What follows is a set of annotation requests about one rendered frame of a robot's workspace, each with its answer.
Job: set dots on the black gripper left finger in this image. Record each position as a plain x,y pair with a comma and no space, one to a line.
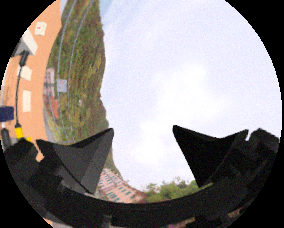
84,160

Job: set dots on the dark blue block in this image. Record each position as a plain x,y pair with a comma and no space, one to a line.
6,113

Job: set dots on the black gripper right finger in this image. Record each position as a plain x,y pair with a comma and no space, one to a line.
204,153

